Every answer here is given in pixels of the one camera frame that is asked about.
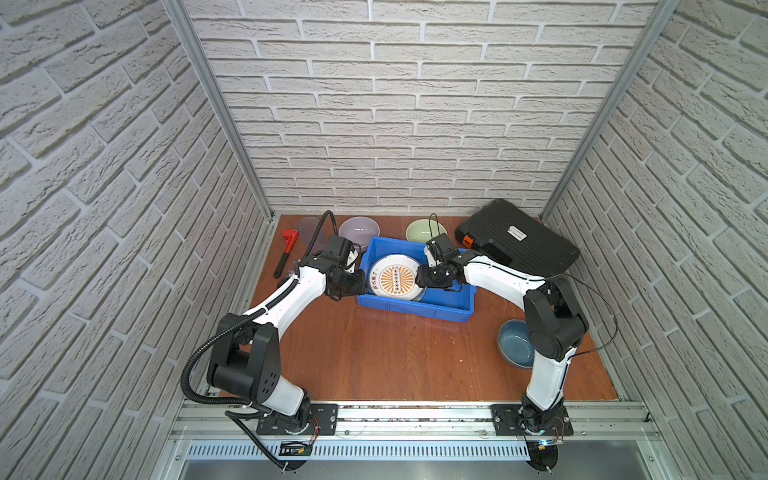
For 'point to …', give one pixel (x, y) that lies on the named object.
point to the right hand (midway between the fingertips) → (421, 278)
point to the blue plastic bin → (441, 303)
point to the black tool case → (531, 246)
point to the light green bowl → (419, 229)
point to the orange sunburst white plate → (393, 277)
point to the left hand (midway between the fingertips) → (364, 283)
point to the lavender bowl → (359, 230)
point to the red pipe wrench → (291, 238)
